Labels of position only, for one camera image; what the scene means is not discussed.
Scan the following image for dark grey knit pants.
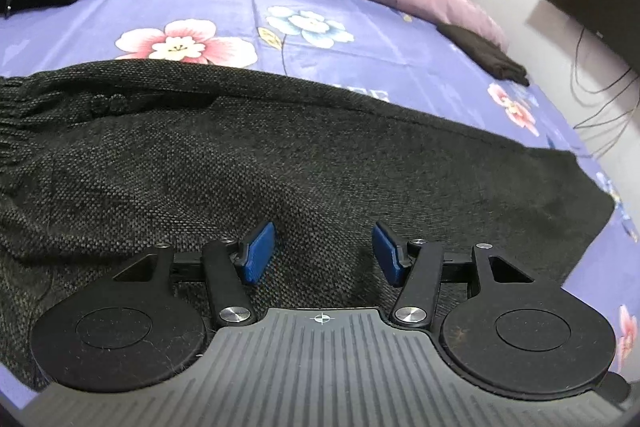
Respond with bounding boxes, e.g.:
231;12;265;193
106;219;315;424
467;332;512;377
1;60;614;384

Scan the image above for folded dark brown garment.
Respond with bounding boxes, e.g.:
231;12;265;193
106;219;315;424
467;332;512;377
436;24;529;87

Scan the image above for purple floral bed sheet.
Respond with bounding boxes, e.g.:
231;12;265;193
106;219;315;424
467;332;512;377
0;0;640;408

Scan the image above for black hanging cables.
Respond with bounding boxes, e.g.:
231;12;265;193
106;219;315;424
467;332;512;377
569;26;640;158

